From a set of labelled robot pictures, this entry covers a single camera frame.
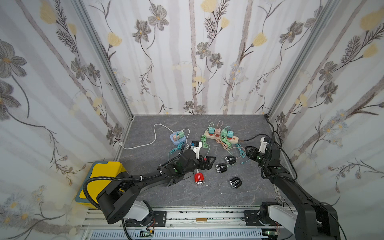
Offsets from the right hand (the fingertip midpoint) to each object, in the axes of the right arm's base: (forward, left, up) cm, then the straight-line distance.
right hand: (251, 147), depth 86 cm
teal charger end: (+15, +9, -8) cm, 19 cm away
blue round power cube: (+9, +44, -11) cm, 46 cm away
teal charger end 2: (+18, +21, -10) cm, 30 cm away
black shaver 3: (-18, +9, -10) cm, 22 cm away
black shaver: (-3, +10, -11) cm, 16 cm away
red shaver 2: (-12, +28, +6) cm, 31 cm away
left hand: (-8, +24, +1) cm, 25 cm away
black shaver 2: (-9, +16, -11) cm, 22 cm away
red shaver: (-16, +30, -10) cm, 35 cm away
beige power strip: (+12, +5, -12) cm, 18 cm away
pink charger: (+16, +18, -8) cm, 25 cm away
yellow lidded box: (-16, +82, -1) cm, 84 cm away
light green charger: (+13, +14, -7) cm, 20 cm away
